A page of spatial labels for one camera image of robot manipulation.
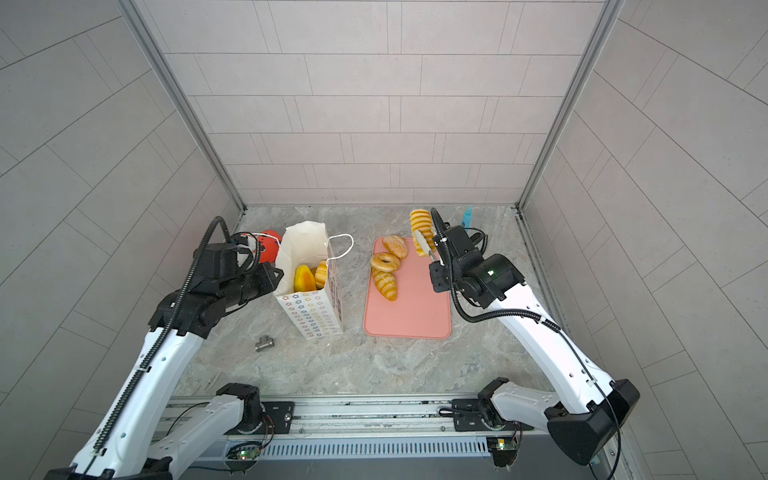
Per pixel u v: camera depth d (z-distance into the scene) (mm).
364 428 707
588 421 354
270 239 723
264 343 810
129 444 363
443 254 526
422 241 757
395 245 993
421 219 807
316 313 724
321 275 826
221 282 516
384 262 955
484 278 450
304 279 816
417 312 888
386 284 911
